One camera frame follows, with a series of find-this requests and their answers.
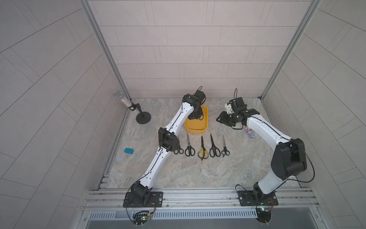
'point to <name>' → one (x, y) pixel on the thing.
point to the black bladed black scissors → (214, 151)
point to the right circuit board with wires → (264, 215)
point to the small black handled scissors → (179, 150)
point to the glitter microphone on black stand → (142, 117)
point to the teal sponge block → (128, 150)
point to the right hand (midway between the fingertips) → (217, 118)
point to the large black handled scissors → (189, 150)
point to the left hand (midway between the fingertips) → (200, 116)
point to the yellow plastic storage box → (196, 126)
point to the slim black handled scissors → (225, 151)
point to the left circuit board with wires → (140, 217)
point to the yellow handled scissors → (203, 153)
